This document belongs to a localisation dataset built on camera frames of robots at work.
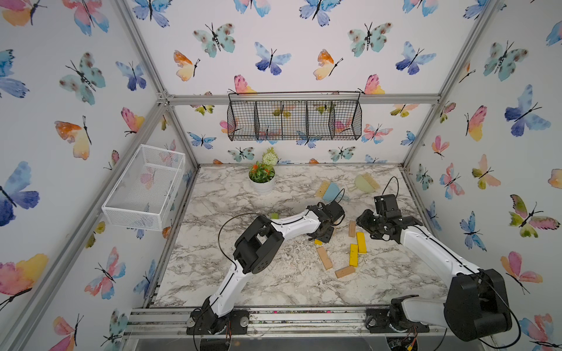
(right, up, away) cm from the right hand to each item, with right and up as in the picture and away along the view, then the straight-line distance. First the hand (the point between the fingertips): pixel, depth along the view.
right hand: (362, 218), depth 87 cm
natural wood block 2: (-15, -16, +1) cm, 22 cm away
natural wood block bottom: (-8, -20, -3) cm, 22 cm away
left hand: (-14, -8, +7) cm, 17 cm away
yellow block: (-17, -10, +3) cm, 20 cm away
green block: (-36, -1, +14) cm, 38 cm away
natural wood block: (-2, -6, +8) cm, 10 cm away
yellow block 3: (-3, -15, +1) cm, 15 cm away
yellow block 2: (+1, -11, +4) cm, 11 cm away
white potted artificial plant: (-41, +18, +8) cm, 45 cm away
